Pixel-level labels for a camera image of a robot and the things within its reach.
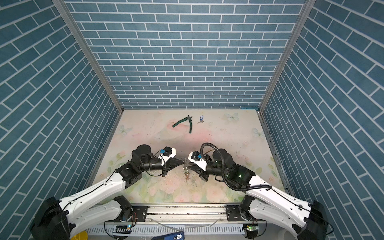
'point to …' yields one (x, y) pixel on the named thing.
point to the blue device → (179, 235)
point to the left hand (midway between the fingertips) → (182, 163)
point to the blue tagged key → (201, 118)
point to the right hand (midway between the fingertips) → (188, 163)
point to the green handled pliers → (188, 118)
